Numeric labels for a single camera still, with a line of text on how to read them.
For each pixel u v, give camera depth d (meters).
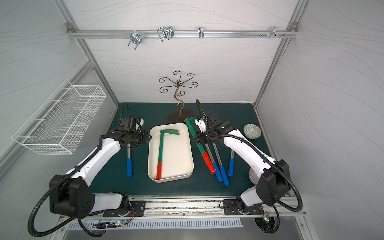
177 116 1.11
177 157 0.90
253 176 0.80
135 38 0.76
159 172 0.84
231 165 0.86
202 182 0.82
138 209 0.74
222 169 0.85
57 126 0.68
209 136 0.60
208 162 0.70
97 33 0.78
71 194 0.40
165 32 0.77
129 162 0.88
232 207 0.73
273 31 0.77
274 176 0.41
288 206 0.43
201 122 0.73
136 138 0.70
